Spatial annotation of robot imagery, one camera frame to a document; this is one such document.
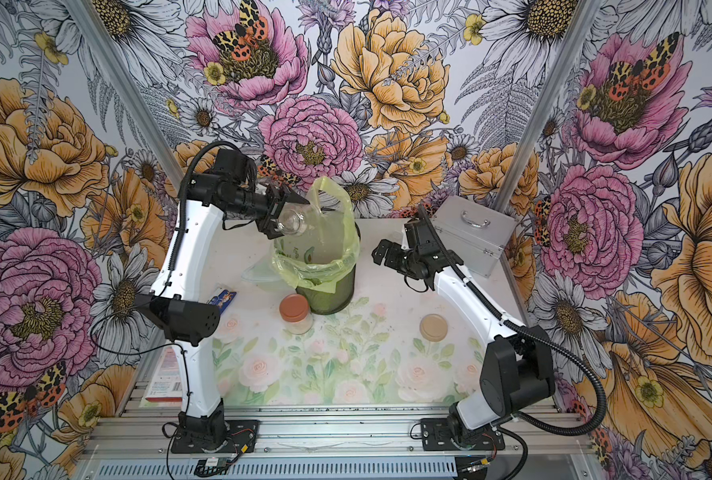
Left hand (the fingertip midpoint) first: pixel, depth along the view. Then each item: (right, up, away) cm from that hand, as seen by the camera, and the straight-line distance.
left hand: (302, 221), depth 75 cm
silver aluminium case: (+51, -2, +25) cm, 57 cm away
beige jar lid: (+36, -31, +19) cm, 52 cm away
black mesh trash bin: (+4, -23, +16) cm, 29 cm away
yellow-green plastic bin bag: (+4, -6, +22) cm, 23 cm away
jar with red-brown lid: (-4, -24, +8) cm, 26 cm away
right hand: (+21, -11, +10) cm, 26 cm away
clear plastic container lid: (-20, -16, +33) cm, 42 cm away
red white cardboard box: (-36, -42, +4) cm, 56 cm away
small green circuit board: (-22, -59, -2) cm, 63 cm away
